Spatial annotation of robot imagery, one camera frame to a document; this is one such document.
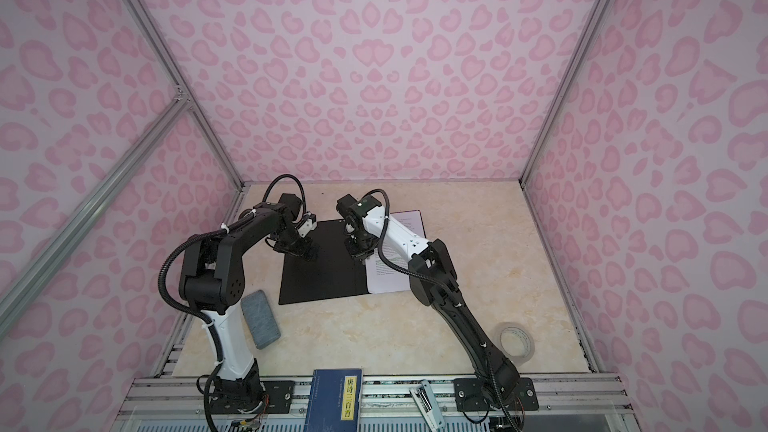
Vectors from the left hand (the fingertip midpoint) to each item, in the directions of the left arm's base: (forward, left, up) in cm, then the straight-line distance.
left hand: (304, 249), depth 97 cm
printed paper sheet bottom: (-9, -25, -3) cm, 26 cm away
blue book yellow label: (-42, -14, -2) cm, 44 cm away
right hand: (-3, -19, +1) cm, 20 cm away
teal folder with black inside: (-7, -9, -3) cm, 12 cm away
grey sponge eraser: (-22, +9, 0) cm, 24 cm away
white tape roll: (-29, -62, -4) cm, 68 cm away
